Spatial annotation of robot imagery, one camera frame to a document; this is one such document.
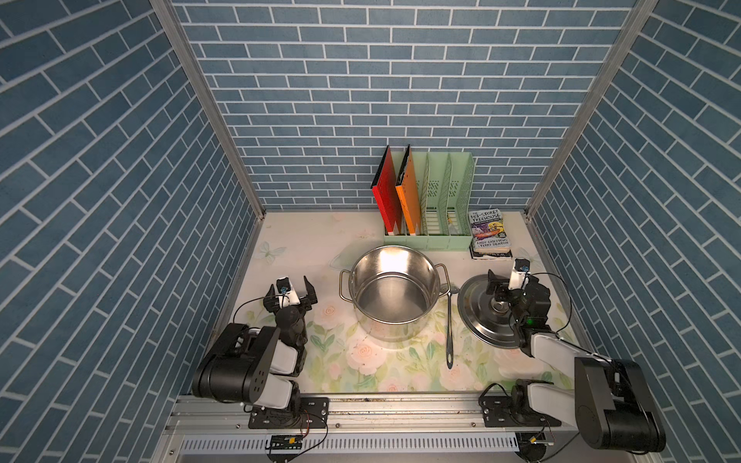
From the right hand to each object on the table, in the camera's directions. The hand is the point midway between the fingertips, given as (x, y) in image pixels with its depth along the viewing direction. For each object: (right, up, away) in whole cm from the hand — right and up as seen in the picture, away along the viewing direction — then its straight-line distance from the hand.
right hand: (509, 271), depth 88 cm
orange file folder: (-31, +23, +2) cm, 39 cm away
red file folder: (-39, +26, 0) cm, 47 cm away
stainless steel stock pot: (-35, -8, +10) cm, 37 cm away
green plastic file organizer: (-15, +33, +26) cm, 45 cm away
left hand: (-65, -2, -2) cm, 65 cm away
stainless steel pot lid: (-5, -16, +7) cm, 19 cm away
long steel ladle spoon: (-19, -22, -4) cm, 30 cm away
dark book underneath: (+5, +4, +17) cm, 18 cm away
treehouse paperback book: (+1, +13, +20) cm, 24 cm away
